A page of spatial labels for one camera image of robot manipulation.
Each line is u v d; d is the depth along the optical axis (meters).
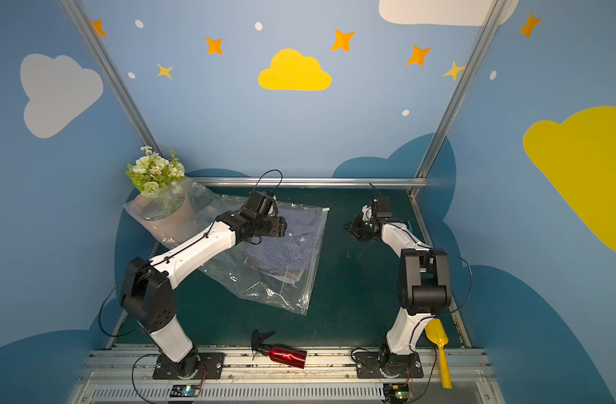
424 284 0.50
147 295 0.45
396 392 0.71
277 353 0.73
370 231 0.73
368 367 0.74
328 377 0.74
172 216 0.88
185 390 0.71
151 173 0.84
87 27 0.71
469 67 0.80
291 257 0.93
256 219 0.66
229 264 0.88
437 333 0.78
